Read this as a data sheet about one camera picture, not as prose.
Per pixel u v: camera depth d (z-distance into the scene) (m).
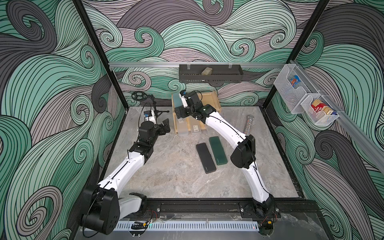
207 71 0.91
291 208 0.75
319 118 0.64
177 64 0.93
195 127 1.01
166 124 0.74
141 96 0.94
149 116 0.69
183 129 1.04
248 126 1.04
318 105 0.66
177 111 0.80
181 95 0.79
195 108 0.68
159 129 0.73
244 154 0.55
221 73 0.95
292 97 0.82
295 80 0.83
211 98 0.98
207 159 0.92
